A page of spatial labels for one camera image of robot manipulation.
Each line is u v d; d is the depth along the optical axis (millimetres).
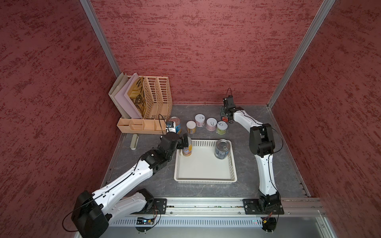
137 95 981
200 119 1047
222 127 1003
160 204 745
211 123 1029
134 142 948
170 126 663
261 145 611
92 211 379
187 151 873
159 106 1136
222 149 843
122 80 940
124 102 900
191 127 979
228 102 852
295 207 771
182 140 588
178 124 957
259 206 725
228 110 846
